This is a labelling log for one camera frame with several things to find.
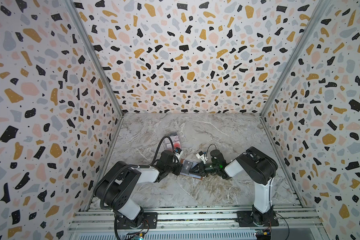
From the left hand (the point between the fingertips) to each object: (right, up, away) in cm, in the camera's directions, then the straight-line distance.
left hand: (185, 163), depth 91 cm
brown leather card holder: (+6, -1, +2) cm, 6 cm away
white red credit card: (-6, +11, +7) cm, 14 cm away
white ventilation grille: (+10, -30, -21) cm, 37 cm away
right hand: (+3, -4, -4) cm, 6 cm away
